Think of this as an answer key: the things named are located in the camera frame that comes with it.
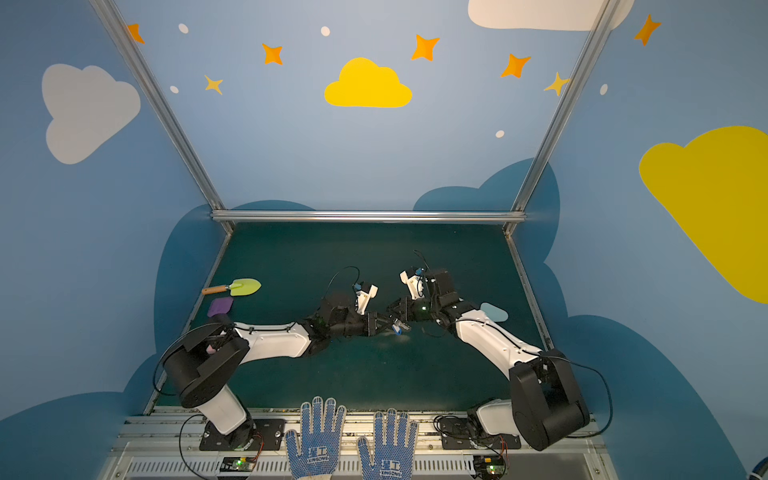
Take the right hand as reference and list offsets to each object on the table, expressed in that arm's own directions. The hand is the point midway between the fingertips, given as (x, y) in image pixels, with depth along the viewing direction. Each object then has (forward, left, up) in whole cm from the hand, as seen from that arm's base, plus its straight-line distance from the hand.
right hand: (391, 307), depth 83 cm
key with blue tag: (-4, -2, -4) cm, 6 cm away
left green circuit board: (-38, +35, -13) cm, 53 cm away
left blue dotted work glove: (-35, +17, -12) cm, 40 cm away
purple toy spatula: (+5, +58, -12) cm, 59 cm away
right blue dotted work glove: (-35, -2, -13) cm, 37 cm away
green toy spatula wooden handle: (+12, +54, -12) cm, 57 cm away
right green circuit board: (-35, -25, -14) cm, 45 cm away
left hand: (-5, -2, -1) cm, 5 cm away
